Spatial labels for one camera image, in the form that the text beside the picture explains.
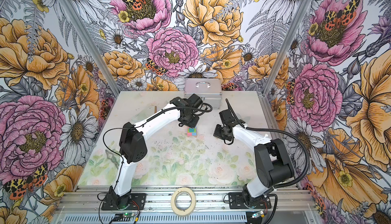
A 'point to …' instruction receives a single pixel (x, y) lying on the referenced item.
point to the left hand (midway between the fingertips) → (189, 127)
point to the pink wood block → (189, 134)
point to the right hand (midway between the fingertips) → (217, 138)
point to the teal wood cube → (191, 130)
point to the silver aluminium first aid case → (208, 89)
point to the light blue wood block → (195, 134)
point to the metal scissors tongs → (112, 158)
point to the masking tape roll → (177, 211)
